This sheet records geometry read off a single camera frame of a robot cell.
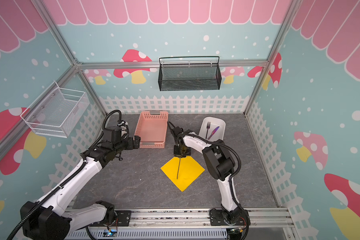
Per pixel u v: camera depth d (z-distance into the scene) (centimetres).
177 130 82
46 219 38
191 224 74
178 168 92
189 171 90
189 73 94
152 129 114
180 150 83
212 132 109
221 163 55
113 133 59
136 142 74
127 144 71
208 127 112
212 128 111
